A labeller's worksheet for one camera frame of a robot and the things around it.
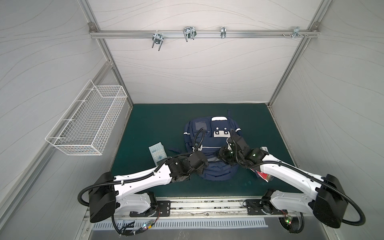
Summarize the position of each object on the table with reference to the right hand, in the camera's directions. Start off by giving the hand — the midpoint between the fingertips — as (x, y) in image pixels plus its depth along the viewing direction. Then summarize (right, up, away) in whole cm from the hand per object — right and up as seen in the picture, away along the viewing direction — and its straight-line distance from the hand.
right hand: (216, 150), depth 80 cm
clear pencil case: (+34, -2, +15) cm, 37 cm away
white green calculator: (-34, -4, +10) cm, 36 cm away
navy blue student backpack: (-3, +6, +15) cm, 17 cm away
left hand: (-7, -5, -2) cm, 9 cm away
